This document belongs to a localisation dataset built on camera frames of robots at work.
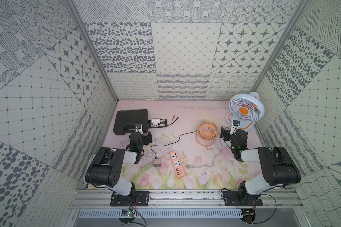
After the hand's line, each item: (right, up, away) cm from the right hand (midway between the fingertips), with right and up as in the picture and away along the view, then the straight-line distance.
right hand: (229, 129), depth 95 cm
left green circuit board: (-61, -40, -25) cm, 77 cm away
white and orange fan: (+8, +14, -9) cm, 18 cm away
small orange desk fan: (-16, -2, -2) cm, 16 cm away
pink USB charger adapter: (-48, -20, -9) cm, 53 cm away
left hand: (-60, -1, -1) cm, 60 cm away
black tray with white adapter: (-50, +4, +6) cm, 51 cm away
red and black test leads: (-39, +6, +12) cm, 41 cm away
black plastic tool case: (-74, +5, +9) cm, 75 cm away
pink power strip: (-35, -20, -11) cm, 42 cm away
